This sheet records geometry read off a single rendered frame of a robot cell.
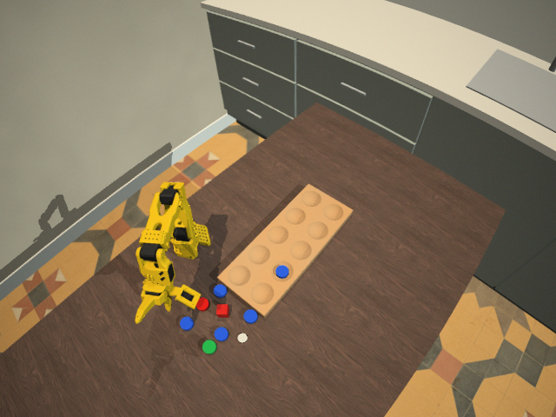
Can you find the green disc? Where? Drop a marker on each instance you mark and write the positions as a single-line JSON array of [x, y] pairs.
[[209, 347]]

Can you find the red disc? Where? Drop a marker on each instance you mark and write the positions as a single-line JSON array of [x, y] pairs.
[[202, 304]]

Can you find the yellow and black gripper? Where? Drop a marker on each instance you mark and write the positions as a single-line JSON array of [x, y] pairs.
[[155, 294]]

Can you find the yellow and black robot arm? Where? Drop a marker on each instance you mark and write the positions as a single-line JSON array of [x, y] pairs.
[[152, 261]]

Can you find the blue disc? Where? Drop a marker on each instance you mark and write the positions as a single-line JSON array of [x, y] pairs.
[[186, 323], [250, 316], [220, 291], [221, 334], [282, 271]]

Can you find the red cube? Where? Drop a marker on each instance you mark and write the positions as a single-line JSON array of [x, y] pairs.
[[222, 310]]

